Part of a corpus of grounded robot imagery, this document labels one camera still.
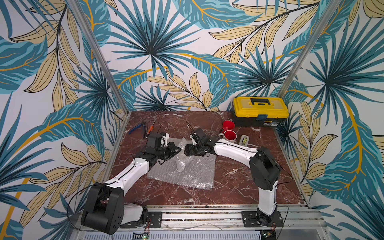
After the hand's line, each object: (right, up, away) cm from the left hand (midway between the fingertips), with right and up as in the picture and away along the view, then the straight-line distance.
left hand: (181, 150), depth 83 cm
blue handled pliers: (-34, +14, +27) cm, 46 cm away
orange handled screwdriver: (-24, +13, +27) cm, 38 cm away
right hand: (+4, -1, +7) cm, 8 cm away
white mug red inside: (+31, +8, +18) cm, 36 cm away
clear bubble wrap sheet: (+7, -13, +6) cm, 16 cm away
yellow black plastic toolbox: (+51, +24, +18) cm, 59 cm away
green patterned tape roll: (+40, +4, +15) cm, 43 cm away
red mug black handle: (+31, +14, +21) cm, 40 cm away
